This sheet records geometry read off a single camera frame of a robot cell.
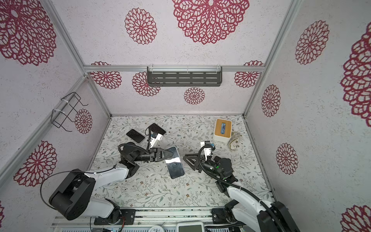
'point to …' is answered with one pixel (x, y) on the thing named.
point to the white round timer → (156, 228)
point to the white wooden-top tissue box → (222, 131)
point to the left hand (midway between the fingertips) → (172, 156)
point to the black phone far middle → (155, 128)
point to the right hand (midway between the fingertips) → (185, 157)
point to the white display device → (190, 227)
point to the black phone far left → (135, 135)
